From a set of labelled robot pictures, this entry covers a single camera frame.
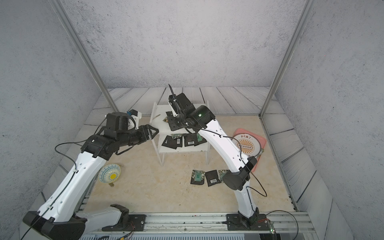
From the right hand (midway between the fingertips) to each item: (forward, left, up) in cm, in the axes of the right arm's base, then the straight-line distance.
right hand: (173, 121), depth 71 cm
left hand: (-5, +7, -1) cm, 9 cm away
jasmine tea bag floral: (-12, -11, -35) cm, 38 cm away
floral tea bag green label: (-9, -25, -35) cm, 44 cm away
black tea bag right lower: (+3, -12, -18) cm, 22 cm away
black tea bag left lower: (0, +2, -18) cm, 18 cm away
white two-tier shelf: (+8, +9, -1) cm, 12 cm away
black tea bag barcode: (-13, -19, -34) cm, 41 cm away
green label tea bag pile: (+5, +3, 0) cm, 6 cm away
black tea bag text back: (+3, -7, -18) cm, 19 cm away
